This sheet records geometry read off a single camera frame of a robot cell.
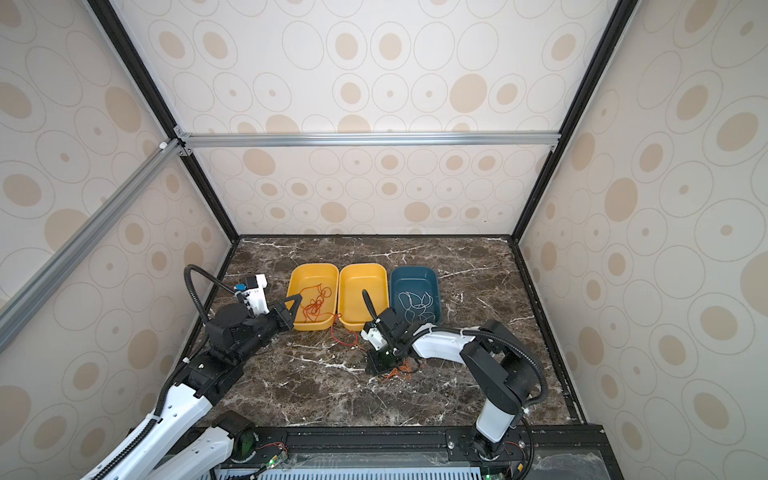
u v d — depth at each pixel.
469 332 0.52
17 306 0.51
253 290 0.64
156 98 0.81
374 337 0.82
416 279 1.08
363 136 0.90
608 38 0.71
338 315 0.90
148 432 0.45
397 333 0.71
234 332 0.53
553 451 0.74
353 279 1.07
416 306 0.97
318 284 1.03
